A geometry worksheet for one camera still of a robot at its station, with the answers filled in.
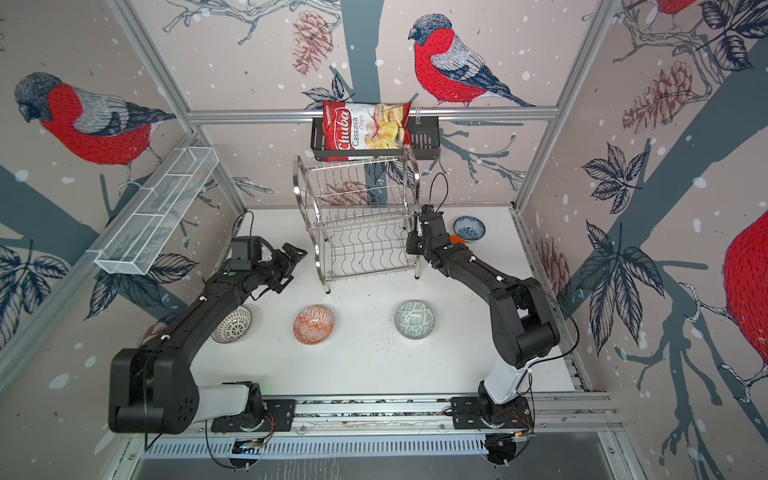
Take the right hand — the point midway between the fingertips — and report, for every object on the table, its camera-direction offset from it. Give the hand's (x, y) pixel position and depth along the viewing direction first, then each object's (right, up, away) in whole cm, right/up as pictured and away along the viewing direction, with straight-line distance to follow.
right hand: (407, 241), depth 93 cm
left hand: (-32, -5, -8) cm, 33 cm away
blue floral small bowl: (+25, +4, +18) cm, 31 cm away
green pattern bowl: (+2, -24, -3) cm, 25 cm away
